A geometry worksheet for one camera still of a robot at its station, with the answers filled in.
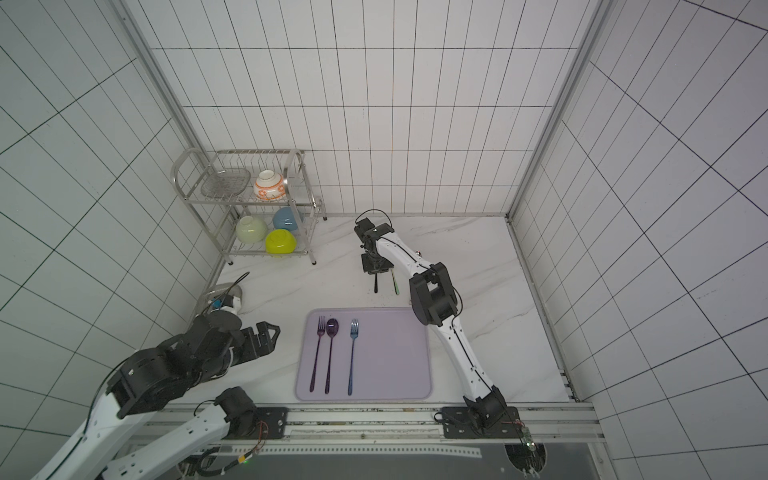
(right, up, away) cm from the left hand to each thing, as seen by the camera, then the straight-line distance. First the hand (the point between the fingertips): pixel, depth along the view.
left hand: (257, 344), depth 68 cm
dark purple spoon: (+14, -2, +20) cm, 24 cm away
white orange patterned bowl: (-4, +40, +18) cm, 44 cm away
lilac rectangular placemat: (+31, -10, +16) cm, 37 cm away
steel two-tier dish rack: (-9, +35, +19) cm, 41 cm away
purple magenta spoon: (+27, +9, +32) cm, 43 cm away
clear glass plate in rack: (-21, +41, +24) cm, 53 cm away
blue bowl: (-8, +32, +41) cm, 53 cm away
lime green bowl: (-7, +24, +33) cm, 41 cm away
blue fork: (+20, -4, +20) cm, 29 cm away
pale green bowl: (-19, +27, +36) cm, 49 cm away
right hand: (+23, +12, +36) cm, 44 cm away
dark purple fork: (+10, -4, +22) cm, 24 cm away
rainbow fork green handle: (+34, +7, +30) cm, 46 cm away
